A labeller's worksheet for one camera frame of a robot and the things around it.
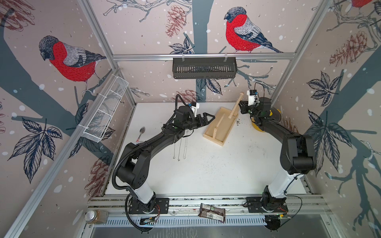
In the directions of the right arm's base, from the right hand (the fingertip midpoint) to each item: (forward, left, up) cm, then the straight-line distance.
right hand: (240, 100), depth 93 cm
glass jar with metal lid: (-64, +70, -12) cm, 95 cm away
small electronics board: (-64, +49, -22) cm, 83 cm away
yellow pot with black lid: (-2, -27, -14) cm, 31 cm away
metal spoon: (-12, +67, -20) cm, 71 cm away
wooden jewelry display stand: (-16, +13, -9) cm, 23 cm away
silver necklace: (-28, +35, -21) cm, 50 cm away
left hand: (-18, +18, +3) cm, 26 cm away
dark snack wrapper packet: (-59, +19, -20) cm, 65 cm away
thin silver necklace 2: (-32, +38, -22) cm, 55 cm away
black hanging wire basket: (+27, +21, +7) cm, 35 cm away
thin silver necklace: (-31, +41, -22) cm, 56 cm away
